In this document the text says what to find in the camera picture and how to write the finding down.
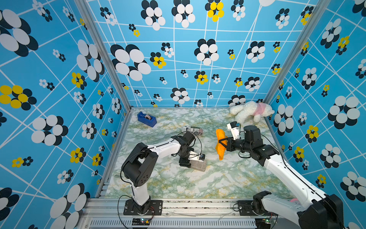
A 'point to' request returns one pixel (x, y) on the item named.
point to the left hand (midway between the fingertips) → (192, 158)
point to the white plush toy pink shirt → (243, 112)
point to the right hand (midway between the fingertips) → (222, 140)
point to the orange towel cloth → (220, 148)
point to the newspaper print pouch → (197, 130)
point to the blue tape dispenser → (147, 119)
